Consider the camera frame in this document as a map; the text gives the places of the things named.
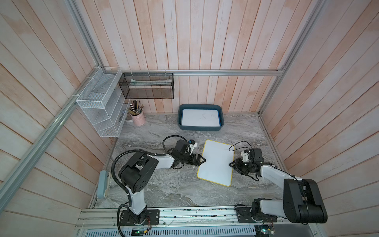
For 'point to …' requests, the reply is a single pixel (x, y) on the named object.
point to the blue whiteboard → (201, 117)
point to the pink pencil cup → (137, 114)
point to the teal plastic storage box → (199, 106)
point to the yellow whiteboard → (216, 168)
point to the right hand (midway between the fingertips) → (231, 164)
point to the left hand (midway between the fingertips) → (199, 161)
